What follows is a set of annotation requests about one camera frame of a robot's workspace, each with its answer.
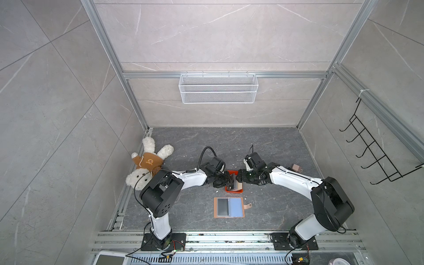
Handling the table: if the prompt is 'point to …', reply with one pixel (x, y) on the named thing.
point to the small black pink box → (297, 168)
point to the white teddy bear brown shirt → (147, 163)
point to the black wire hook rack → (377, 151)
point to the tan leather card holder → (236, 207)
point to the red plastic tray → (234, 186)
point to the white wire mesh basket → (218, 89)
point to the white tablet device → (111, 257)
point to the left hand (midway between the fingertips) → (233, 179)
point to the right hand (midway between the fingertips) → (240, 177)
